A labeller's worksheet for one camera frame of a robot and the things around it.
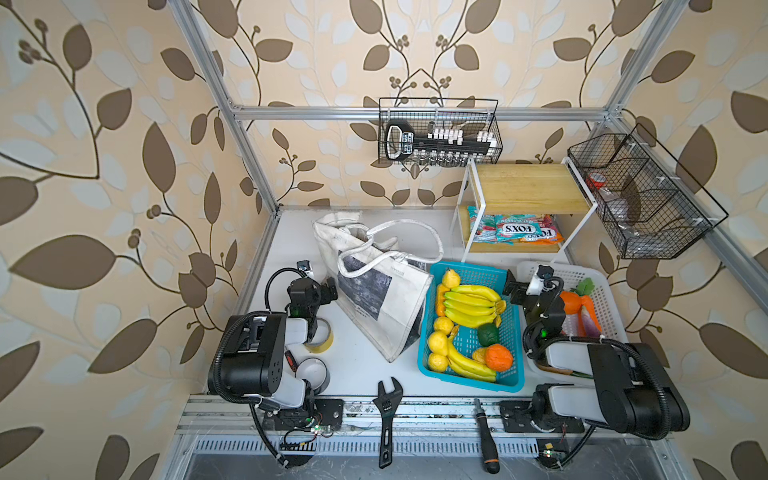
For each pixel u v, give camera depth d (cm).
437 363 78
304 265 83
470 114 91
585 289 91
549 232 89
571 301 90
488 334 82
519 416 74
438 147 84
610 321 82
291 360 83
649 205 73
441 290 93
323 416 74
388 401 76
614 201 70
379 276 76
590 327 83
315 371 83
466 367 77
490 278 93
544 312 66
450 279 90
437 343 78
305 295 72
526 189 80
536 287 77
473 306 89
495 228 89
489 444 69
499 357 74
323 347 85
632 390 44
